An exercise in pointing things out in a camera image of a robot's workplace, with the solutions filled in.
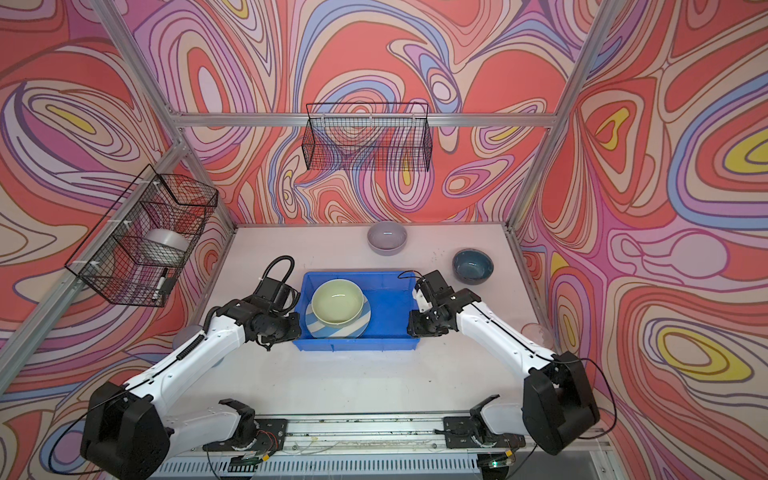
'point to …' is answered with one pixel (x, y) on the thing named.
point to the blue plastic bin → (391, 293)
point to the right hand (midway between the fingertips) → (416, 335)
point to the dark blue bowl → (472, 266)
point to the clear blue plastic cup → (187, 333)
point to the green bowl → (337, 302)
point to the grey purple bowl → (387, 238)
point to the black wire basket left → (138, 247)
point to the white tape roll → (163, 247)
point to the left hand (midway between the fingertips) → (303, 329)
